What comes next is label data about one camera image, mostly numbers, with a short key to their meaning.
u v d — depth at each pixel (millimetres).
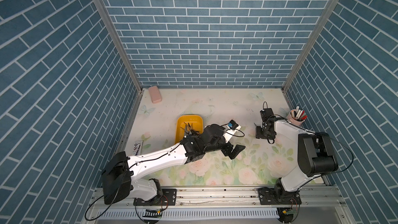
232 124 603
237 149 613
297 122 912
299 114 937
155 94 1167
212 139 536
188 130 961
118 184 377
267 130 732
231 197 756
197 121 973
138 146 887
